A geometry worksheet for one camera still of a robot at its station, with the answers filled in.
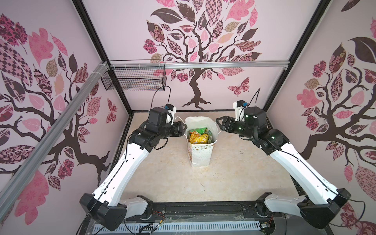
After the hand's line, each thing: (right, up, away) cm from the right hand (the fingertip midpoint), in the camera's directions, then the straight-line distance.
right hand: (221, 118), depth 68 cm
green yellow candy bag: (-3, -10, +14) cm, 18 cm away
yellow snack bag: (-12, -10, +12) cm, 20 cm away
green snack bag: (-8, -7, +22) cm, 24 cm away
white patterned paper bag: (-10, -19, +10) cm, 24 cm away
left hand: (-18, -5, +2) cm, 19 cm away
